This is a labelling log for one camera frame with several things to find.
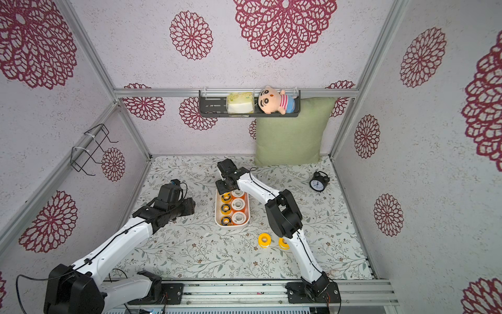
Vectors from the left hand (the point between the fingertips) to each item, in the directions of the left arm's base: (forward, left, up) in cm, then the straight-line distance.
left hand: (189, 205), depth 85 cm
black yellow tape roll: (+4, -14, -12) cm, 19 cm away
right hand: (+14, -12, -5) cm, 19 cm away
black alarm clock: (+17, -62, -7) cm, 64 cm away
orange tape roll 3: (-2, -21, -8) cm, 23 cm away
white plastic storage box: (0, -11, -7) cm, 13 cm away
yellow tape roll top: (+11, -14, -12) cm, 21 cm away
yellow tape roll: (-12, -33, -11) cm, 36 cm away
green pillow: (+34, -49, +6) cm, 60 cm away
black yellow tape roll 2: (-2, -15, -11) cm, 19 cm away
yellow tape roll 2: (-14, -41, -11) cm, 44 cm away
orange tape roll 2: (+5, -20, -9) cm, 23 cm away
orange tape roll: (+11, -20, -8) cm, 24 cm away
